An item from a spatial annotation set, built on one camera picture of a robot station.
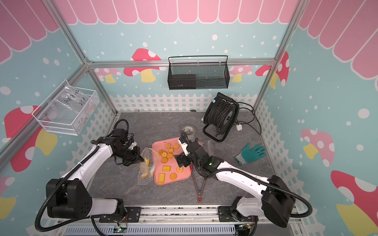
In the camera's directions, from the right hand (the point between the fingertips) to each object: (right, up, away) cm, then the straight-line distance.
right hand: (181, 152), depth 79 cm
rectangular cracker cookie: (-12, -17, +7) cm, 22 cm away
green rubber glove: (+42, -5, +16) cm, 45 cm away
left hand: (-21, -6, +2) cm, 22 cm away
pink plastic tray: (-10, -12, +10) cm, 19 cm away
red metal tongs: (+10, -25, 0) cm, 27 cm away
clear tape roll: (+4, +10, +30) cm, 32 cm away
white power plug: (+40, +13, +27) cm, 50 cm away
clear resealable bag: (-21, -11, +8) cm, 25 cm away
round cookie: (-5, -16, +8) cm, 19 cm away
